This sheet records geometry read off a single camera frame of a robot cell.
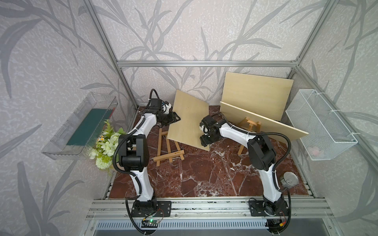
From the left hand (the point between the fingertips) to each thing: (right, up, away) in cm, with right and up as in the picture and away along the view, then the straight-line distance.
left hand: (178, 118), depth 94 cm
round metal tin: (+62, -33, -15) cm, 72 cm away
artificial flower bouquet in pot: (-26, -12, -31) cm, 43 cm away
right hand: (+17, -15, +3) cm, 23 cm away
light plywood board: (+8, +5, +16) cm, 19 cm away
